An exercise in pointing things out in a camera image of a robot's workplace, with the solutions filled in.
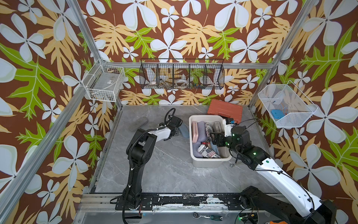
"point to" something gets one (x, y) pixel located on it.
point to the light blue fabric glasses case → (184, 130)
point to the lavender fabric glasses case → (195, 145)
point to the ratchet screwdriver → (196, 215)
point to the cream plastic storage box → (199, 162)
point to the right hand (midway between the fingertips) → (214, 132)
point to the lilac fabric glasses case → (202, 135)
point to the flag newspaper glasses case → (205, 151)
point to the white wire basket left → (104, 82)
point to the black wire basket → (179, 73)
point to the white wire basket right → (286, 105)
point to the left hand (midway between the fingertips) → (172, 128)
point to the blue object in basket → (277, 114)
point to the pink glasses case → (195, 131)
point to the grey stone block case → (216, 127)
